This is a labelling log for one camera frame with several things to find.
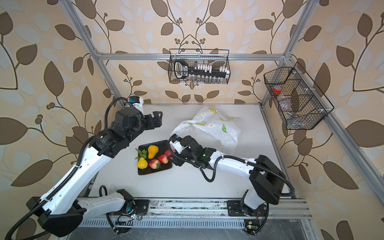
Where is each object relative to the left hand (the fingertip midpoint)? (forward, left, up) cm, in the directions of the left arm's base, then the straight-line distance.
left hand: (156, 113), depth 67 cm
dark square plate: (+2, +3, -34) cm, 35 cm away
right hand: (-10, -6, -22) cm, 25 cm away
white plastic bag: (+6, -28, -20) cm, 34 cm away
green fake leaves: (-6, +14, -30) cm, 34 cm away
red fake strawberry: (-10, -4, -20) cm, 23 cm away
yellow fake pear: (-3, +8, -31) cm, 32 cm away
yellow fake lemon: (-11, +12, -32) cm, 36 cm away
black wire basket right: (+10, -70, -1) cm, 71 cm away
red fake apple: (-8, +1, -32) cm, 33 cm away
